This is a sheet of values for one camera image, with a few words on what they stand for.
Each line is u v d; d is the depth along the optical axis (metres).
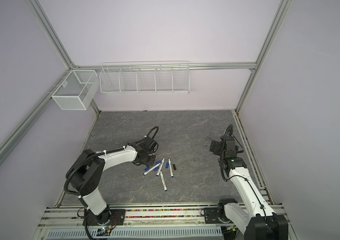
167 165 0.91
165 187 0.83
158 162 0.92
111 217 0.73
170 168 0.89
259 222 0.40
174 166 0.91
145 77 0.99
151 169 0.89
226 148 0.61
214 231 0.71
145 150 0.73
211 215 0.74
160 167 0.90
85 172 0.47
